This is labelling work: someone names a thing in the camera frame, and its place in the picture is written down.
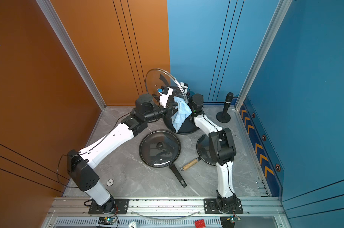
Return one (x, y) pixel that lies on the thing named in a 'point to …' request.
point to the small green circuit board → (107, 220)
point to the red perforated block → (200, 223)
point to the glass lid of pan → (203, 151)
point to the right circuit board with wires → (233, 219)
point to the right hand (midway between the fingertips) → (166, 89)
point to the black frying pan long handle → (171, 166)
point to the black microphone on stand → (224, 117)
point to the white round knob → (132, 224)
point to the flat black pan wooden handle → (197, 159)
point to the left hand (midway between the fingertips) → (182, 103)
